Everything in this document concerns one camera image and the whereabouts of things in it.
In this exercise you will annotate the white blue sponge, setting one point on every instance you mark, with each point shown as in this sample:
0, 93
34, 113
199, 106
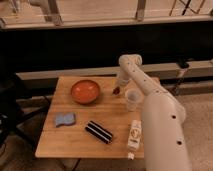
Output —
65, 119

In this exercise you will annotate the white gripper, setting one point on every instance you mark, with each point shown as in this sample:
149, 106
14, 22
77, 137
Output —
121, 83

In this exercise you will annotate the black white striped block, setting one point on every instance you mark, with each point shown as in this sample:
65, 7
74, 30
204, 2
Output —
99, 132

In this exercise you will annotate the red pepper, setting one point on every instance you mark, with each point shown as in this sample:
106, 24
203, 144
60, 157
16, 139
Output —
116, 91

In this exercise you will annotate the black clamp on rail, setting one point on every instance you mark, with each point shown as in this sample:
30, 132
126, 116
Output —
184, 66

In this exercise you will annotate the white bottle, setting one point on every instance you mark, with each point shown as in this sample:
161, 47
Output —
134, 138

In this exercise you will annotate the orange bowl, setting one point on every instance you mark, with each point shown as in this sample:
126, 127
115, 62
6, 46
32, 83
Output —
85, 91

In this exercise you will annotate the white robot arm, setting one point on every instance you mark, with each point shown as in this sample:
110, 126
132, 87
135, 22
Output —
162, 117

